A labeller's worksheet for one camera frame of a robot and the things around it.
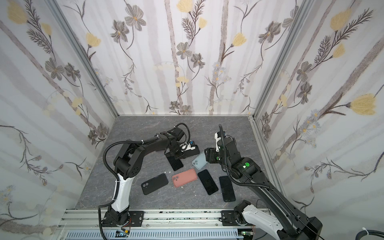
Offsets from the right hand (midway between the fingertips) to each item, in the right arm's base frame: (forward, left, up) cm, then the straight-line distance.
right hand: (207, 148), depth 72 cm
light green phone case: (+5, +2, -26) cm, 27 cm away
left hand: (+10, +13, -25) cm, 30 cm away
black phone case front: (-10, +28, -26) cm, 40 cm away
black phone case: (+5, +9, -17) cm, 20 cm away
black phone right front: (-12, -14, -25) cm, 31 cm away
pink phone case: (-7, +12, -26) cm, 29 cm away
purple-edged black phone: (+1, +17, -24) cm, 30 cm away
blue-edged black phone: (-8, -3, -26) cm, 28 cm away
